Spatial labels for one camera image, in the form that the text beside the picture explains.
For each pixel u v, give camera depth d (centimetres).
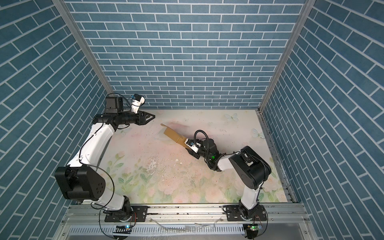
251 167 50
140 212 74
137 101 70
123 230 72
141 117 71
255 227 71
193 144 77
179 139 82
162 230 70
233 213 74
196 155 83
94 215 74
